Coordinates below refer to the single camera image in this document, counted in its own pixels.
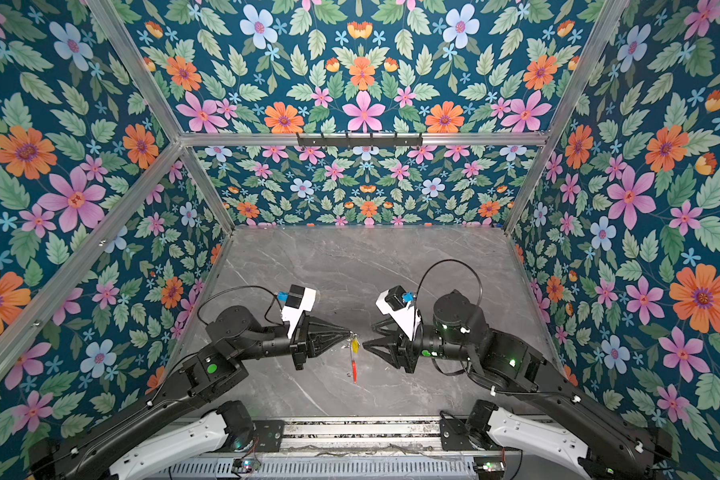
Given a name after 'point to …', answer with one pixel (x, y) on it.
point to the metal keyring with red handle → (353, 362)
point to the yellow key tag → (355, 346)
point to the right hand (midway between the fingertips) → (370, 334)
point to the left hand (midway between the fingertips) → (346, 336)
